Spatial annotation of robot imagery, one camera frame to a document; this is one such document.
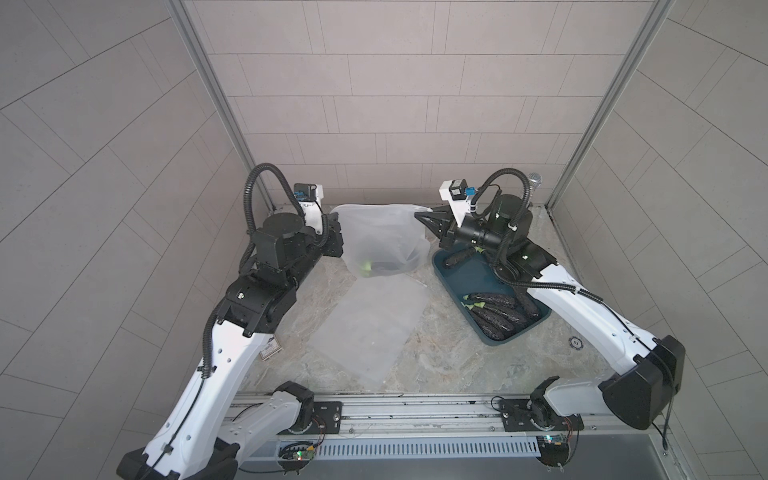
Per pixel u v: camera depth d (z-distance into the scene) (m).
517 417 0.71
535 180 0.86
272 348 0.81
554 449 0.68
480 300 0.89
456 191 0.53
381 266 0.73
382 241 0.65
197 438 0.35
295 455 0.65
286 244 0.41
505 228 0.50
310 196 0.49
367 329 0.87
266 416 0.53
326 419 0.72
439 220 0.58
